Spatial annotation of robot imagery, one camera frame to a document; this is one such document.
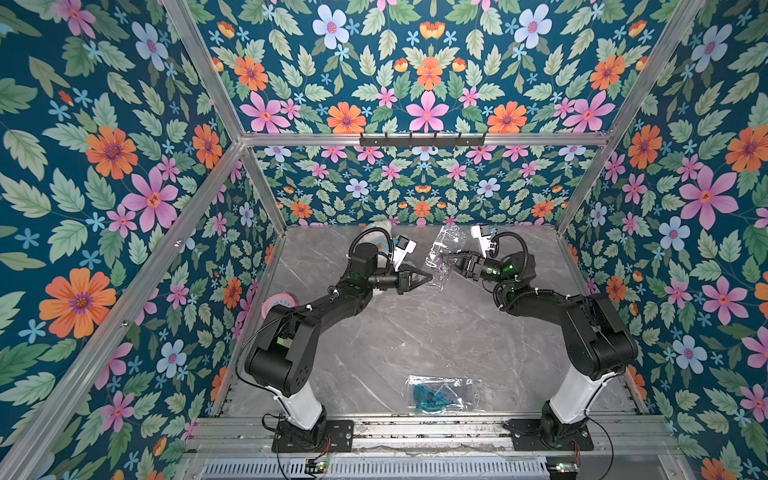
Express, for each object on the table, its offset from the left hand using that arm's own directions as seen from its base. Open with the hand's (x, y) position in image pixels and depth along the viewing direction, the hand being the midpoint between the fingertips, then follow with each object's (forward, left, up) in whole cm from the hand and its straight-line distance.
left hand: (431, 278), depth 78 cm
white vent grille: (-41, -17, -22) cm, 50 cm away
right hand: (+4, -6, +4) cm, 8 cm away
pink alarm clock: (+8, +47, -19) cm, 51 cm away
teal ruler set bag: (-24, 0, -21) cm, 32 cm away
